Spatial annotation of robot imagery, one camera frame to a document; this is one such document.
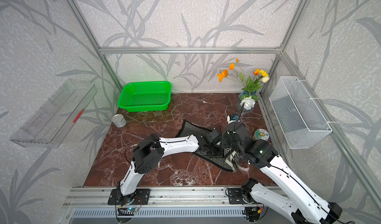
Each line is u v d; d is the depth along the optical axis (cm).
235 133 48
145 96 119
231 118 60
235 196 73
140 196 72
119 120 97
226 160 72
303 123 60
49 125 65
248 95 88
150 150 56
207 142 69
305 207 38
